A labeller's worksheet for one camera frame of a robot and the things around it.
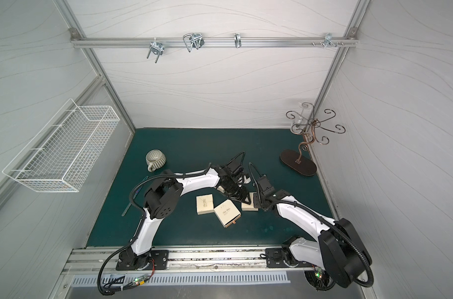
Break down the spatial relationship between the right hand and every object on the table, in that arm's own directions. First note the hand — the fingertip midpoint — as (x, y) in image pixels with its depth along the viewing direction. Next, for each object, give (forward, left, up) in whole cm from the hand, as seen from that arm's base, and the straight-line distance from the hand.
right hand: (260, 197), depth 88 cm
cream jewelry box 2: (-5, +5, +1) cm, 8 cm away
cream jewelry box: (-5, +26, +1) cm, 27 cm away
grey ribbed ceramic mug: (+20, +59, 0) cm, 62 cm away
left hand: (-4, +6, 0) cm, 7 cm away
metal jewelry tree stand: (+22, -20, +27) cm, 40 cm away
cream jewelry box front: (-8, +15, 0) cm, 17 cm away
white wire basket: (-3, +78, +31) cm, 84 cm away
